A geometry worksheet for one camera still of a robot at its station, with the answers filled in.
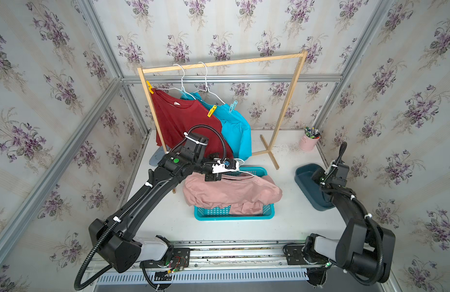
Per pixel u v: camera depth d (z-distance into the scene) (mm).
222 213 857
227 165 551
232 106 630
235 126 675
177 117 816
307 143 1067
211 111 663
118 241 369
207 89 1035
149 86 762
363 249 420
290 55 644
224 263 727
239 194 793
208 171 586
